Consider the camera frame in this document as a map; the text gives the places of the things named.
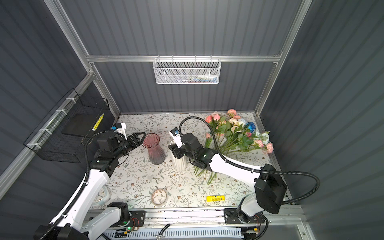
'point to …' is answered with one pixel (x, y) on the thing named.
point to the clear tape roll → (159, 197)
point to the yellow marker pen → (97, 124)
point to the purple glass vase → (156, 155)
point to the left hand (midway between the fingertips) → (142, 135)
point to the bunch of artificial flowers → (232, 134)
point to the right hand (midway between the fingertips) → (174, 143)
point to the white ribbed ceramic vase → (180, 165)
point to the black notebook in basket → (81, 124)
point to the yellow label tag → (215, 198)
